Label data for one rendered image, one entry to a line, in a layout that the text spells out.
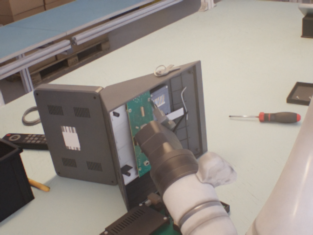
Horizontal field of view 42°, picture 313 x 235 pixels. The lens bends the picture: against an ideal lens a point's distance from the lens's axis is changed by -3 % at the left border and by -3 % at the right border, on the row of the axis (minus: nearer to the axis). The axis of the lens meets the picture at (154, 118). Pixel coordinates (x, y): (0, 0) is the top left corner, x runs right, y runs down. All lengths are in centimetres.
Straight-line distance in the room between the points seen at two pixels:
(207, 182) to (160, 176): 7
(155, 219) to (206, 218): 16
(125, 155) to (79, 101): 13
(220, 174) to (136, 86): 23
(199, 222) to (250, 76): 76
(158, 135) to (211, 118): 40
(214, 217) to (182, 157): 11
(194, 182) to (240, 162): 28
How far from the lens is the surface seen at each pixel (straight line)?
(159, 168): 62
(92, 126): 78
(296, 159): 43
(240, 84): 121
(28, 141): 104
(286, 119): 99
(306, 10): 157
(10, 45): 231
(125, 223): 71
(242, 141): 93
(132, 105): 70
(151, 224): 70
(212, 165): 57
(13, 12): 416
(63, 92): 77
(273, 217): 45
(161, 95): 77
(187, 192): 59
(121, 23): 259
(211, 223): 57
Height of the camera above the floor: 149
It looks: 28 degrees down
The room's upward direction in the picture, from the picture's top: 8 degrees counter-clockwise
